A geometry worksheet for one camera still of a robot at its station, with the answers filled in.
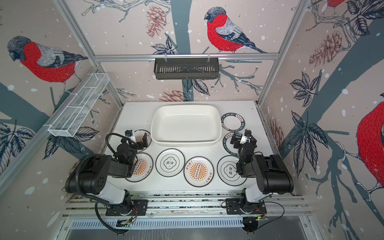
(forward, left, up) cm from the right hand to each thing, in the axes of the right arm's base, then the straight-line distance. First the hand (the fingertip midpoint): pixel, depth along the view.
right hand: (242, 134), depth 89 cm
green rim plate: (+17, +3, -9) cm, 20 cm away
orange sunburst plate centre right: (-20, +26, -10) cm, 34 cm away
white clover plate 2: (-19, +10, -11) cm, 24 cm away
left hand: (-3, +65, +4) cm, 65 cm away
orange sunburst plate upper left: (+3, +69, -7) cm, 69 cm away
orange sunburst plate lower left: (-19, +60, -9) cm, 63 cm away
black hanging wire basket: (+44, +38, +19) cm, 61 cm away
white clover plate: (-15, +44, -10) cm, 48 cm away
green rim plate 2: (-3, +8, -10) cm, 13 cm away
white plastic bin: (+13, +37, -8) cm, 40 cm away
